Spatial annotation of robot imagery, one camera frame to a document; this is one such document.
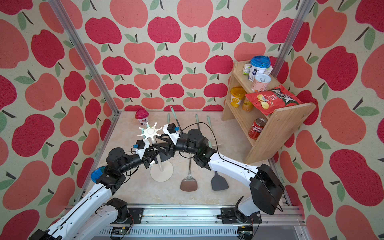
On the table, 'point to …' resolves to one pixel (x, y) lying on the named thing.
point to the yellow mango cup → (237, 93)
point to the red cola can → (256, 128)
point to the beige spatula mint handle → (210, 141)
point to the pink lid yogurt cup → (142, 116)
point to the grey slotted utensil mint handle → (218, 182)
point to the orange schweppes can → (247, 105)
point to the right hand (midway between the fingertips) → (156, 143)
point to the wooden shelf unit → (239, 122)
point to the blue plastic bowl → (97, 173)
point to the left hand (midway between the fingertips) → (160, 151)
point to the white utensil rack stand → (161, 170)
